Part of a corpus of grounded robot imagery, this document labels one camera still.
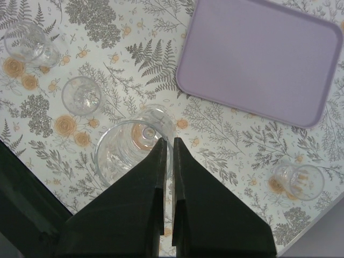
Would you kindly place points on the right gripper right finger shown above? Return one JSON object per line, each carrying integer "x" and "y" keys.
{"x": 209, "y": 219}

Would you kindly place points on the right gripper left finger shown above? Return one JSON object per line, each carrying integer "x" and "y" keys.
{"x": 127, "y": 219}

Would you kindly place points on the champagne flute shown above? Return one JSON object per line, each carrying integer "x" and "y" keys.
{"x": 128, "y": 142}

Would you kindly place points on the faceted glass edge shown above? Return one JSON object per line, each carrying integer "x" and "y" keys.
{"x": 305, "y": 182}

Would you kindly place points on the small glass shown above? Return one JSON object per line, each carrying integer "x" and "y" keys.
{"x": 26, "y": 42}
{"x": 82, "y": 96}

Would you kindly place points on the lavender plastic tray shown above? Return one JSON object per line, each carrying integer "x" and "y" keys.
{"x": 262, "y": 58}

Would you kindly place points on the floral table mat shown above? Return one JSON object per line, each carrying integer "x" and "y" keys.
{"x": 131, "y": 49}

